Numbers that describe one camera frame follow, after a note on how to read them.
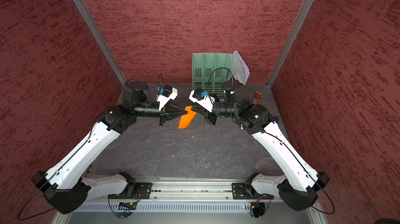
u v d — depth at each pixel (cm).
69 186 39
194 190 76
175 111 56
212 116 51
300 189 37
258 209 70
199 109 55
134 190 68
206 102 49
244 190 74
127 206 72
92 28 88
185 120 61
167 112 52
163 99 51
